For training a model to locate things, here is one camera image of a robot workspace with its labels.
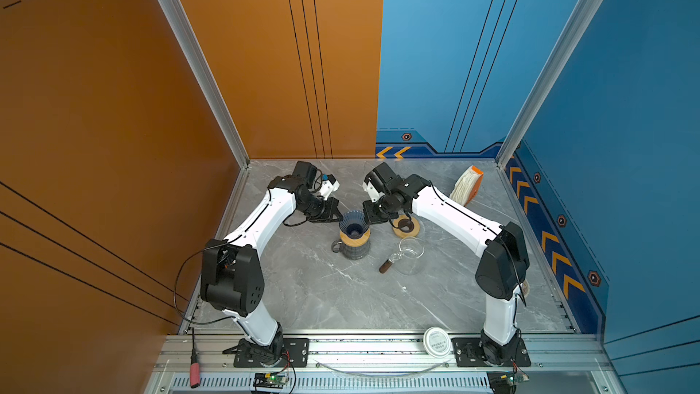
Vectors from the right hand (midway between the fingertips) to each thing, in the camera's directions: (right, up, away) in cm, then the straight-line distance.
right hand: (363, 219), depth 84 cm
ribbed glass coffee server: (-3, -11, +4) cm, 13 cm away
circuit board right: (+37, -41, -14) cm, 57 cm away
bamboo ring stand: (+16, -4, +13) cm, 21 cm away
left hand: (-7, +1, 0) cm, 7 cm away
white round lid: (+19, -30, -15) cm, 38 cm away
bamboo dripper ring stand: (-2, -7, 0) cm, 8 cm away
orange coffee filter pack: (+38, +11, +15) cm, 43 cm away
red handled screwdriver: (-44, -37, -14) cm, 59 cm away
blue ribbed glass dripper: (-3, -2, +2) cm, 4 cm away
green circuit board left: (-24, -40, -14) cm, 49 cm away
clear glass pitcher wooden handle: (+14, -13, 0) cm, 19 cm away
